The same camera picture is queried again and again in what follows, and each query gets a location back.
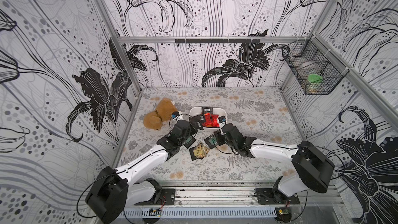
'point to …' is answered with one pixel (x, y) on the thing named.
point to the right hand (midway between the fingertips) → (217, 130)
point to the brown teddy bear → (165, 109)
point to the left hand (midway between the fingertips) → (198, 126)
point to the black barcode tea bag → (205, 110)
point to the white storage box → (197, 110)
